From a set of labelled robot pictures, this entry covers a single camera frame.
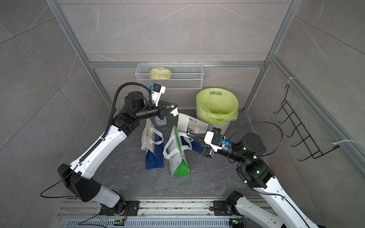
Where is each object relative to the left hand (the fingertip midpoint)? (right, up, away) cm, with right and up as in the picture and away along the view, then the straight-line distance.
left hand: (177, 103), depth 64 cm
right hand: (+6, -12, -16) cm, 21 cm away
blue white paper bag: (-15, -20, +12) cm, 27 cm away
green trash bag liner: (+26, +3, +35) cm, 44 cm away
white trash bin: (+31, -12, +32) cm, 47 cm away
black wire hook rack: (+58, -21, -6) cm, 62 cm away
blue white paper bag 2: (+5, -10, +20) cm, 23 cm away
